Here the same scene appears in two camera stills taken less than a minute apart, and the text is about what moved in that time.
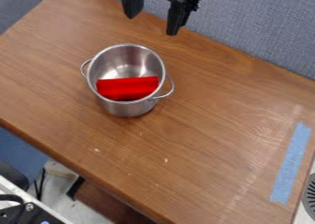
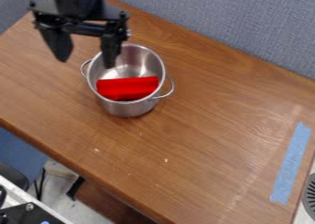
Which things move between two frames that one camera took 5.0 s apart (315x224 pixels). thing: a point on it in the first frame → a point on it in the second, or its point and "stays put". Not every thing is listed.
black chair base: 14,174 stays put
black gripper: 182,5 → 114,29
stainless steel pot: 128,61 stays put
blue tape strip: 285,187 stays put
